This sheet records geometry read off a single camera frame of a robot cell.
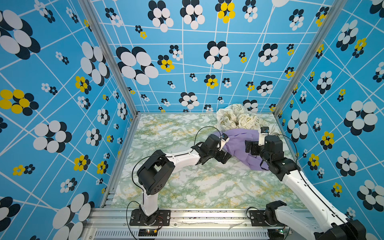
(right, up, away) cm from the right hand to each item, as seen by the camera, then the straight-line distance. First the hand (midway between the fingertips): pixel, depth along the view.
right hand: (255, 141), depth 81 cm
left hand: (-14, -7, +7) cm, 17 cm away
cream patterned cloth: (-5, +14, +19) cm, 24 cm away
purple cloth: (-8, -4, +9) cm, 13 cm away
